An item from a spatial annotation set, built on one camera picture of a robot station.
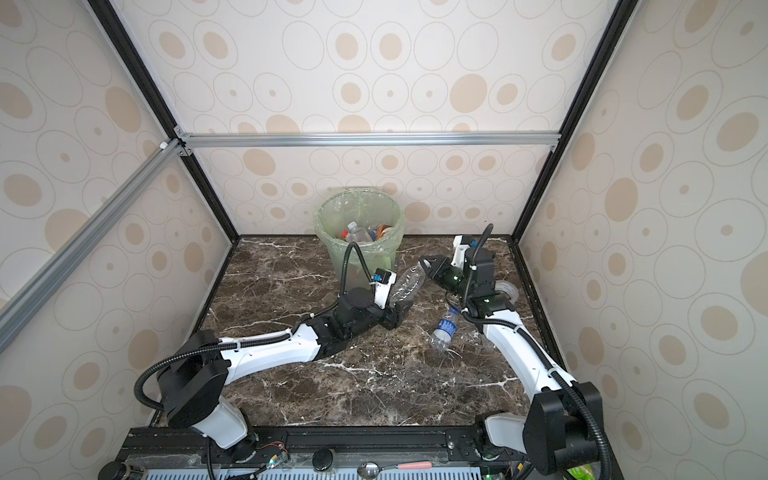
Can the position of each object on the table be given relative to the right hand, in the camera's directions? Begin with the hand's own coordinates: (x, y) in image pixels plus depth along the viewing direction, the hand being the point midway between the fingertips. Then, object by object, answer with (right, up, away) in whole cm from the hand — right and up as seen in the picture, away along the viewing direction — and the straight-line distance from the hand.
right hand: (423, 260), depth 79 cm
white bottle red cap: (-24, +9, +22) cm, 34 cm away
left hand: (-3, -10, -3) cm, 10 cm away
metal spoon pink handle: (-14, -51, -7) cm, 54 cm away
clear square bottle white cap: (-20, +9, +22) cm, 31 cm away
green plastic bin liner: (-15, +14, +22) cm, 30 cm away
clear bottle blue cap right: (+8, -24, +14) cm, 29 cm away
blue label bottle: (-15, +9, +21) cm, 27 cm away
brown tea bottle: (-12, +10, +16) cm, 22 cm away
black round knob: (-23, -43, -16) cm, 51 cm away
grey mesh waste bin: (-16, +15, +23) cm, 32 cm away
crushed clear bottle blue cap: (-4, -6, 0) cm, 7 cm away
